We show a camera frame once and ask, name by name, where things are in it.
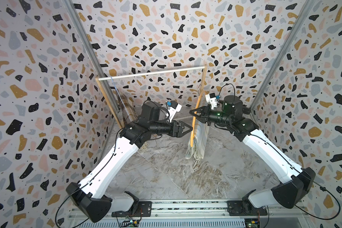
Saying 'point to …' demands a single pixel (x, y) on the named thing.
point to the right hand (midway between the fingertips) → (190, 113)
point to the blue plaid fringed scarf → (200, 138)
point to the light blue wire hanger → (122, 104)
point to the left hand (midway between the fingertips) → (189, 128)
